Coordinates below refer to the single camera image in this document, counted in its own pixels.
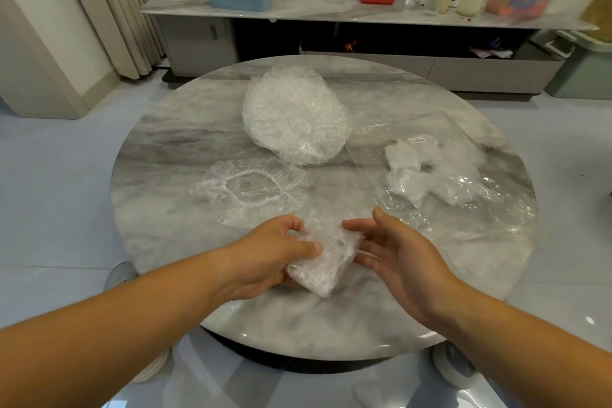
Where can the black table base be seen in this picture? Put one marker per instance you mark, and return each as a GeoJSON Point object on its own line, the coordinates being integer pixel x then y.
{"type": "Point", "coordinates": [306, 362]}

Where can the person's right forearm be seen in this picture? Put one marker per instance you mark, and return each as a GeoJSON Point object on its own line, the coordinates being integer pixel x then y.
{"type": "Point", "coordinates": [535, 355]}

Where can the long grey low cabinet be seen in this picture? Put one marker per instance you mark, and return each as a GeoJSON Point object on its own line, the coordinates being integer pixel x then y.
{"type": "Point", "coordinates": [196, 44]}

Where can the person's right hand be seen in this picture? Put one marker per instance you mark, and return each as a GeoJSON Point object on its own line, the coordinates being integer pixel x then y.
{"type": "Point", "coordinates": [411, 264]}

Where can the person's left forearm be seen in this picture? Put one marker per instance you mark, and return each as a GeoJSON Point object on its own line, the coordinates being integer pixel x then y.
{"type": "Point", "coordinates": [105, 345]}

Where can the brown cardboard box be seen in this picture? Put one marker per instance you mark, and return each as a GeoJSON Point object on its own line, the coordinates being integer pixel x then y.
{"type": "Point", "coordinates": [599, 18]}

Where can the small white cup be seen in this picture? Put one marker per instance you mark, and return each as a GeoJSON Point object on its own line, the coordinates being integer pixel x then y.
{"type": "Point", "coordinates": [442, 1]}

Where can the pile of clear plastic caps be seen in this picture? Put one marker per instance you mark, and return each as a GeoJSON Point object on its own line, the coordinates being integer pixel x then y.
{"type": "Point", "coordinates": [296, 111]}

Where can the green storage bin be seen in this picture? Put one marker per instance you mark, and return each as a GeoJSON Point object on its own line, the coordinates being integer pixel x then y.
{"type": "Point", "coordinates": [583, 68]}

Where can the grey sneaker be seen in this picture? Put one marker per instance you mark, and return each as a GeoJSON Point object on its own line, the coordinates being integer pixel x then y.
{"type": "Point", "coordinates": [120, 277]}
{"type": "Point", "coordinates": [454, 367]}

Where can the clear plastic bag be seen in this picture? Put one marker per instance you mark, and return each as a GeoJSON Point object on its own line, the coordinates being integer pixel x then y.
{"type": "Point", "coordinates": [512, 212]}

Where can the clear bag of caps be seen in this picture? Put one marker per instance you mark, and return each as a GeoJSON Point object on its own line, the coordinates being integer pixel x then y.
{"type": "Point", "coordinates": [430, 173]}

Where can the beige curtain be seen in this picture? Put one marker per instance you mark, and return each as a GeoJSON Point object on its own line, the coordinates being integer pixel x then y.
{"type": "Point", "coordinates": [110, 6]}

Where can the person's left hand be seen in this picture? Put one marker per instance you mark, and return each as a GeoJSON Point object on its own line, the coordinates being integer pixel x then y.
{"type": "Point", "coordinates": [256, 257]}

